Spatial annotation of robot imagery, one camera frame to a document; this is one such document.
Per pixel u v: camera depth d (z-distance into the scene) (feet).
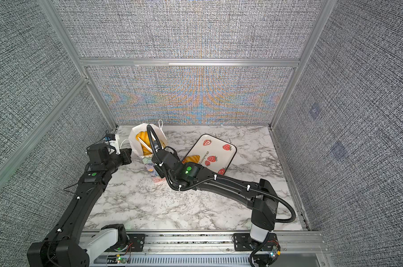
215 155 3.40
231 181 1.50
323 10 2.31
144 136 2.33
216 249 2.40
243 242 2.44
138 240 2.40
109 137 2.21
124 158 2.30
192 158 3.18
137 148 2.60
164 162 1.67
